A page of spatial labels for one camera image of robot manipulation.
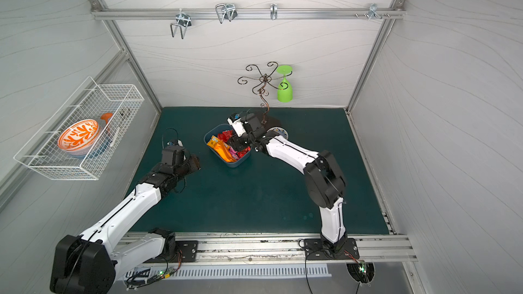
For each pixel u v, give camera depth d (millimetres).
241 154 957
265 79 906
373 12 765
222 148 929
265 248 760
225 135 1006
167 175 604
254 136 692
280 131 1072
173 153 626
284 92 980
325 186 496
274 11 785
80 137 638
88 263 386
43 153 569
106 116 747
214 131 1038
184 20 783
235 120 777
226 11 760
